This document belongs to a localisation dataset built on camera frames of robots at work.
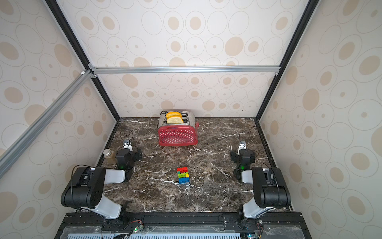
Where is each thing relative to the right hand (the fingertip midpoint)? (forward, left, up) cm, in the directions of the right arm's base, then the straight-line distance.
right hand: (242, 150), depth 94 cm
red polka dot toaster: (+5, +42, +7) cm, 43 cm away
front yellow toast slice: (+11, +43, +15) cm, 47 cm away
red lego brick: (-13, +37, -3) cm, 39 cm away
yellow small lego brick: (-17, +34, -3) cm, 38 cm away
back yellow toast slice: (+15, +44, +16) cm, 50 cm away
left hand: (-2, +69, +4) cm, 69 cm away
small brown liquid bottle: (-11, +82, +1) cm, 82 cm away
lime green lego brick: (-17, +37, -4) cm, 41 cm away
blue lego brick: (-20, +35, -3) cm, 41 cm away
